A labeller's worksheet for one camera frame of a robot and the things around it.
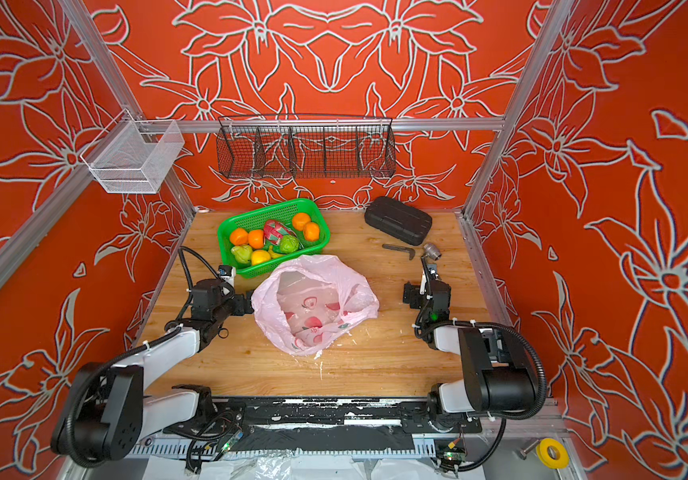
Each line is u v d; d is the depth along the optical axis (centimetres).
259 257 98
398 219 109
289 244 98
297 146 100
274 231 103
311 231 105
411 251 107
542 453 67
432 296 70
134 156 93
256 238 104
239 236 104
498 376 43
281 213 110
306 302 94
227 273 79
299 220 111
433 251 104
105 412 41
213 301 71
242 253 100
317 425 73
